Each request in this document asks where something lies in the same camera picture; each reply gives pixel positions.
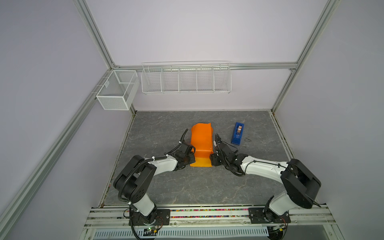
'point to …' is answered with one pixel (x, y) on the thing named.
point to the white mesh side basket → (118, 91)
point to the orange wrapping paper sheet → (201, 135)
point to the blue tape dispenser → (237, 133)
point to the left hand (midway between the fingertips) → (192, 158)
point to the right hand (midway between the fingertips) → (214, 156)
